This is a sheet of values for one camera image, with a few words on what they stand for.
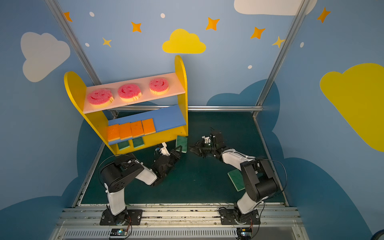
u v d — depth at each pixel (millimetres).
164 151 836
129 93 689
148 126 934
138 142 1009
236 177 880
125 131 908
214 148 734
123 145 979
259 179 466
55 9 691
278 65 908
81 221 736
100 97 662
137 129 909
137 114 1017
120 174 506
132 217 745
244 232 718
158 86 733
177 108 1070
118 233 710
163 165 703
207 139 847
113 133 889
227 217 744
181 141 937
